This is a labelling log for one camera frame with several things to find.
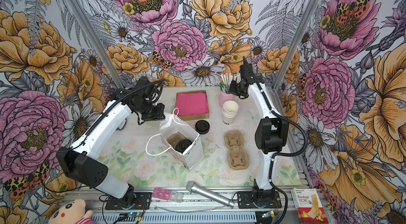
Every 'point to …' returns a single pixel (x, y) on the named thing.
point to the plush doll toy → (72, 212)
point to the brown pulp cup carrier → (238, 159)
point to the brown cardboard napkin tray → (196, 116)
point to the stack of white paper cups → (229, 110)
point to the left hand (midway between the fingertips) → (162, 122)
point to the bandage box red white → (309, 207)
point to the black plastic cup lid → (182, 145)
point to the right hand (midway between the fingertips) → (230, 93)
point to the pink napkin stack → (191, 104)
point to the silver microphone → (191, 186)
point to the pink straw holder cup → (224, 96)
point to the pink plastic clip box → (168, 195)
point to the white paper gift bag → (172, 122)
